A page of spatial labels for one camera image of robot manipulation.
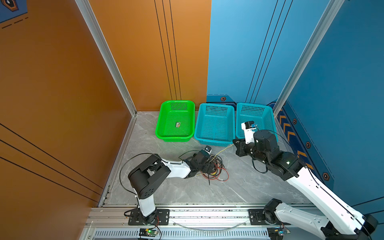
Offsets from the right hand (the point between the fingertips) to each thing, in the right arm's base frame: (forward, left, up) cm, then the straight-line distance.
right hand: (234, 140), depth 70 cm
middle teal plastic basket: (+33, +5, -27) cm, 43 cm away
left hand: (+4, +11, -27) cm, 30 cm away
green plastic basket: (+36, +35, -26) cm, 57 cm away
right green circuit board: (-33, -20, -29) cm, 48 cm away
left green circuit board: (-33, +43, -30) cm, 62 cm away
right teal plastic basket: (+41, -32, -24) cm, 58 cm away
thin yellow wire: (0, +6, -10) cm, 12 cm away
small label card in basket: (+33, +33, -27) cm, 54 cm away
